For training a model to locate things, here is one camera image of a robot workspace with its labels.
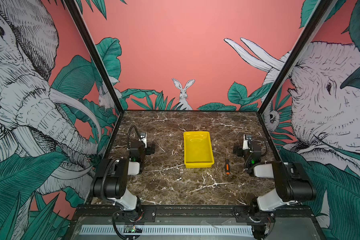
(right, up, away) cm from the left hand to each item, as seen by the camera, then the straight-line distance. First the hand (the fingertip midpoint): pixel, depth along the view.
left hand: (144, 138), depth 94 cm
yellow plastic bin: (+35, -8, +5) cm, 36 cm away
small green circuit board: (0, -41, -24) cm, 48 cm away
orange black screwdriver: (+51, -16, -5) cm, 54 cm away
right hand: (+62, -1, 0) cm, 62 cm away
